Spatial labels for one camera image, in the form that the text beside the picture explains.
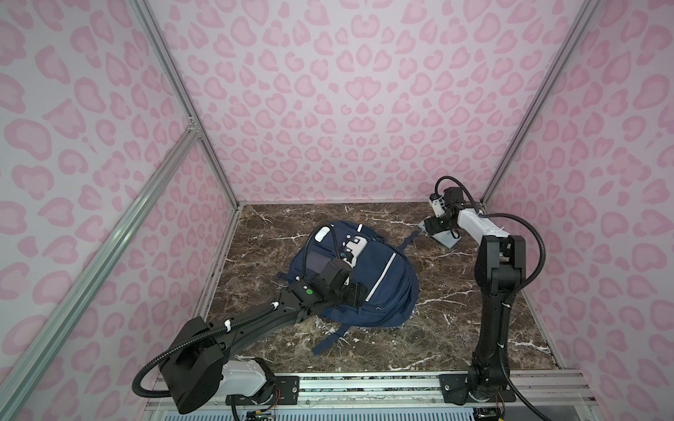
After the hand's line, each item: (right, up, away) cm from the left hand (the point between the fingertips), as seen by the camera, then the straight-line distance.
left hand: (361, 289), depth 81 cm
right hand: (+34, +21, +26) cm, 48 cm away
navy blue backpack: (+8, +5, +7) cm, 12 cm away
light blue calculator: (+35, +14, +25) cm, 46 cm away
